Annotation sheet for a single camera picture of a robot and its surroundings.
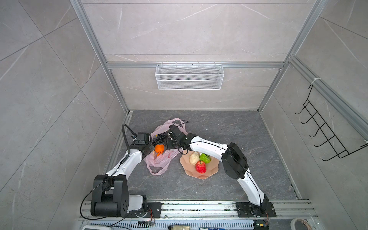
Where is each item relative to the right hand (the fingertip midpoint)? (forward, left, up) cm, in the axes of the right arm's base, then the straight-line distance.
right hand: (167, 143), depth 92 cm
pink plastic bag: (-14, +5, -1) cm, 15 cm away
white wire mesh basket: (+41, -15, +23) cm, 49 cm away
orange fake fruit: (-4, +5, -1) cm, 6 cm away
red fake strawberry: (-16, -21, 0) cm, 26 cm away
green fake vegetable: (-11, -24, -1) cm, 26 cm away
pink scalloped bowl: (-16, -27, -2) cm, 32 cm away
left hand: (-2, +13, +1) cm, 13 cm away
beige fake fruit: (-10, -17, -1) cm, 20 cm away
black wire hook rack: (-15, -78, +26) cm, 83 cm away
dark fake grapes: (+5, +6, -3) cm, 9 cm away
